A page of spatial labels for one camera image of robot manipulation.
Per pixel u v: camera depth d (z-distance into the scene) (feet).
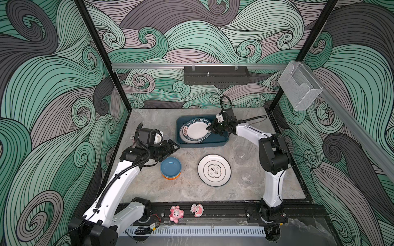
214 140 3.14
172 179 2.69
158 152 2.07
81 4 2.30
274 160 1.73
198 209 2.38
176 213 2.33
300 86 2.72
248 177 2.72
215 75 3.09
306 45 2.75
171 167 2.74
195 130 3.20
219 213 2.45
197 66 3.06
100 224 1.22
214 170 2.87
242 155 3.05
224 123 2.69
